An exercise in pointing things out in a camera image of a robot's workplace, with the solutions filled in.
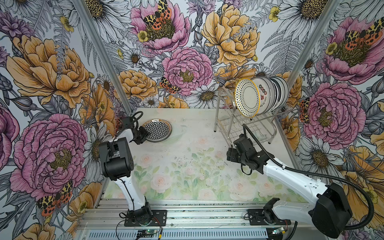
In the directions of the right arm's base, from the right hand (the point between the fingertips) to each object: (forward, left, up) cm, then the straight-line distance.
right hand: (233, 158), depth 84 cm
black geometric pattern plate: (+28, +46, -8) cm, 55 cm away
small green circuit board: (-31, +43, -11) cm, 54 cm away
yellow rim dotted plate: (+24, -8, +23) cm, 34 cm away
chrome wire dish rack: (+12, +1, +16) cm, 20 cm away
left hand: (+19, +50, -5) cm, 54 cm away
